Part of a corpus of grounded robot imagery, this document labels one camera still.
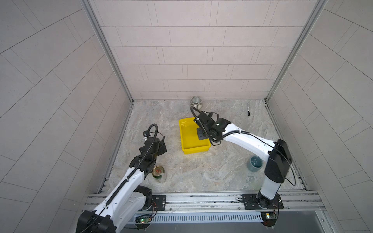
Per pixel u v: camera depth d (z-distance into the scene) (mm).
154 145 626
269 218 680
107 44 849
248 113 1084
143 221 644
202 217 680
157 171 710
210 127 590
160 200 722
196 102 1086
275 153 443
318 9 721
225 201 725
